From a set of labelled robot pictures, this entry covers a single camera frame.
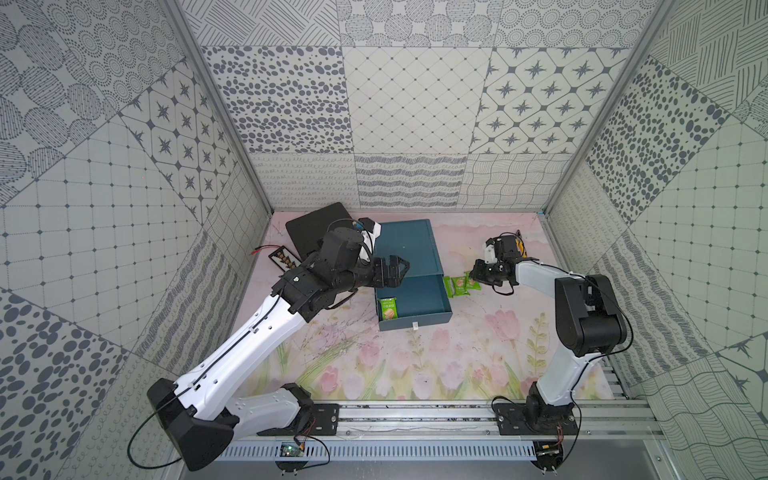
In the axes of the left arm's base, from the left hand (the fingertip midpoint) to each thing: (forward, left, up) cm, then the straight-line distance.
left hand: (395, 257), depth 68 cm
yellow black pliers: (+30, -46, -31) cm, 64 cm away
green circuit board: (-34, +25, -33) cm, 54 cm away
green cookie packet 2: (+11, -25, -29) cm, 40 cm away
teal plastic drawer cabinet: (+12, -5, -8) cm, 15 cm away
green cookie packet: (-5, +2, -15) cm, 16 cm away
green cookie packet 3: (+11, -20, -31) cm, 39 cm away
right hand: (+14, -26, -30) cm, 42 cm away
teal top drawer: (-2, -7, -17) cm, 18 cm away
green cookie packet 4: (+12, -18, -31) cm, 38 cm away
